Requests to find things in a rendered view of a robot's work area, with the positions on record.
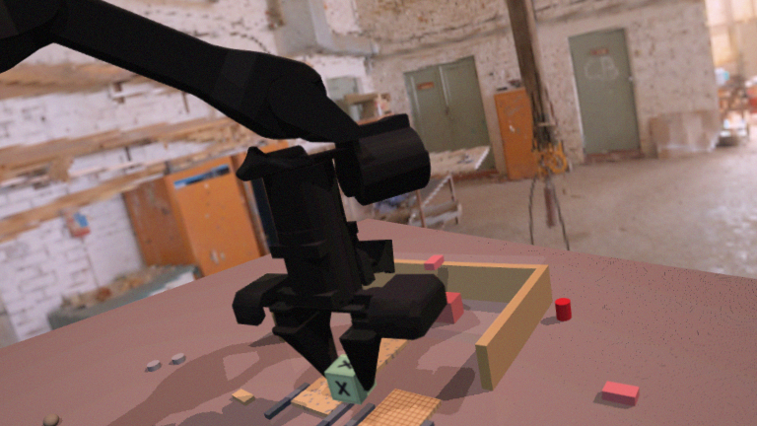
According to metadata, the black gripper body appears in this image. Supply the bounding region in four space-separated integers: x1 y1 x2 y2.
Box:
232 214 447 340

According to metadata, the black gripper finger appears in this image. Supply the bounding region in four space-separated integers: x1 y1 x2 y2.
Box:
339 325 381 391
272 312 338 375

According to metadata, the orange strip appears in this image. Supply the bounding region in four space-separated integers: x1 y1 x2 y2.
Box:
358 389 442 426

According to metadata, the tan rectangular block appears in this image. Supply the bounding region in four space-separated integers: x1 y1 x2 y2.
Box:
232 390 255 406

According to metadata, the red cylinder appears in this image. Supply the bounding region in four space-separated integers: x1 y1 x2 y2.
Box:
555 298 572 321

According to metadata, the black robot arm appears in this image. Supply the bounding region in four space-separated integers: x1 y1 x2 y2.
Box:
0 0 431 233

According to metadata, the tan speckled flat strip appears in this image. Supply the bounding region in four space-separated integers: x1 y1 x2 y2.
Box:
291 338 412 418

